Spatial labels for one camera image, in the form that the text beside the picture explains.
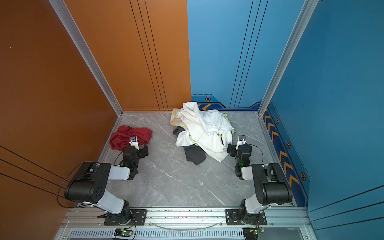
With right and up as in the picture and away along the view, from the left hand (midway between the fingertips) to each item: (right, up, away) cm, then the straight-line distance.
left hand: (137, 143), depth 94 cm
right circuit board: (+64, -40, -24) cm, 79 cm away
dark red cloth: (-12, +3, +3) cm, 13 cm away
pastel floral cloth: (+23, +14, +14) cm, 30 cm away
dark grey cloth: (+36, -6, -2) cm, 36 cm away
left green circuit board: (+2, -40, -23) cm, 46 cm away
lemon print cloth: (+63, +7, +8) cm, 64 cm away
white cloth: (+45, +8, -1) cm, 46 cm away
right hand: (+63, 0, 0) cm, 63 cm away
